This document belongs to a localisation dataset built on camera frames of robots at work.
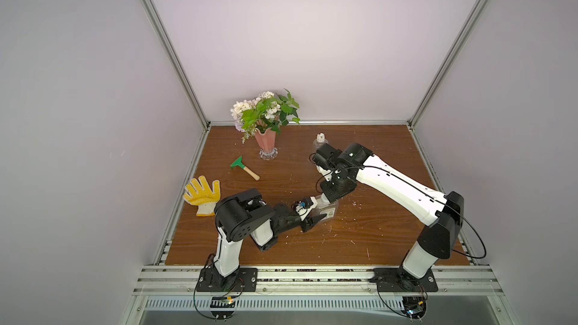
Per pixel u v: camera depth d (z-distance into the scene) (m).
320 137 0.92
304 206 0.73
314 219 0.76
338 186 0.63
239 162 1.01
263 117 0.86
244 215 0.51
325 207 0.79
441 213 0.42
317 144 0.94
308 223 0.76
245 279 0.73
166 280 0.76
